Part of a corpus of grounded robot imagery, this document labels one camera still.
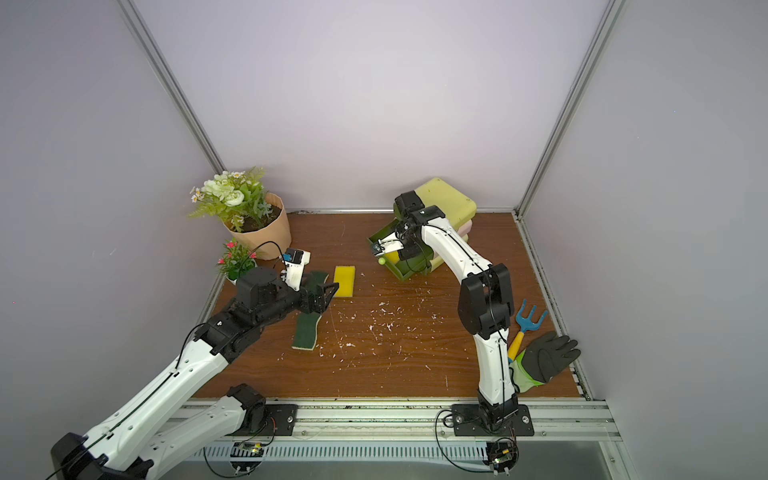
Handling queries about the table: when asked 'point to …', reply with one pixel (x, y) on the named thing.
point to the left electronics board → (246, 449)
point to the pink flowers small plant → (237, 260)
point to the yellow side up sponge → (345, 276)
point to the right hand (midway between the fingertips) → (400, 229)
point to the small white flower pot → (232, 281)
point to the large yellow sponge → (393, 256)
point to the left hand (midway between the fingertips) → (328, 280)
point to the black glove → (548, 354)
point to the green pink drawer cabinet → (458, 210)
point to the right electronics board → (501, 455)
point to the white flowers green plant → (239, 198)
